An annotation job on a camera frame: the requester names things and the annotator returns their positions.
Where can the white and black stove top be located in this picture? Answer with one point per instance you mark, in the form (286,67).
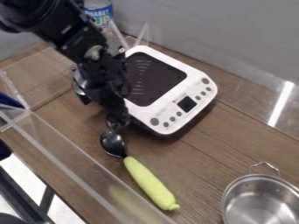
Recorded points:
(170,91)

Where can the black table frame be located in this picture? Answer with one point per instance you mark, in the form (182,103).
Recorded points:
(30,212)

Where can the clear acrylic barrier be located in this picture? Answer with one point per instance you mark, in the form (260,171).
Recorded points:
(102,197)

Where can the stainless steel pot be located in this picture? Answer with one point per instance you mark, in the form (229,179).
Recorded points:
(261,198)

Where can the blue object at left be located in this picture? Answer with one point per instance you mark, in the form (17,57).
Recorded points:
(7,100)

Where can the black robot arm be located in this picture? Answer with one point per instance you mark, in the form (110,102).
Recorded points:
(61,23)

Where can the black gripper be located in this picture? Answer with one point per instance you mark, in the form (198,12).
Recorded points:
(101,82)

